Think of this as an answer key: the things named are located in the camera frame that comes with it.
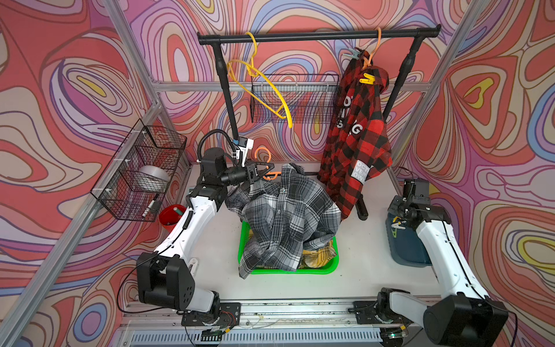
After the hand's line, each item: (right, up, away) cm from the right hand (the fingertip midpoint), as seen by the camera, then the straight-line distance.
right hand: (402, 211), depth 79 cm
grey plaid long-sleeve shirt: (-44, -1, -11) cm, 46 cm away
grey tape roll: (-89, +15, -5) cm, 90 cm away
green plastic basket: (-60, -12, +3) cm, 61 cm away
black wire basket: (-92, +13, -9) cm, 93 cm away
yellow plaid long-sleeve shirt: (-33, -17, 0) cm, 38 cm away
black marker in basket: (-90, +2, -7) cm, 90 cm away
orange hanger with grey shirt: (-48, +14, -8) cm, 51 cm away
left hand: (-48, +15, -8) cm, 51 cm away
